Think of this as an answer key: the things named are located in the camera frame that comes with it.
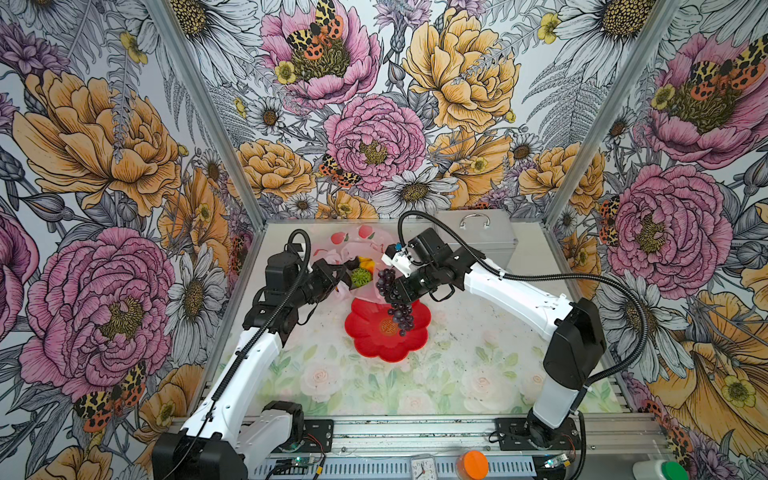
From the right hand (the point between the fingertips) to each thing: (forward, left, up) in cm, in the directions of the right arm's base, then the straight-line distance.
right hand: (394, 305), depth 78 cm
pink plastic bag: (+28, +8, -6) cm, 29 cm away
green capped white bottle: (-35, -54, -10) cm, 65 cm away
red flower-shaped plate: (+1, +6, -18) cm, 19 cm away
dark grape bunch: (-3, -2, +2) cm, 4 cm away
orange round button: (-33, -15, -8) cm, 37 cm away
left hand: (+6, +11, +6) cm, 14 cm away
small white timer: (-33, -6, -16) cm, 37 cm away
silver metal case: (+28, -31, -3) cm, 42 cm away
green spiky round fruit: (+18, +11, -13) cm, 25 cm away
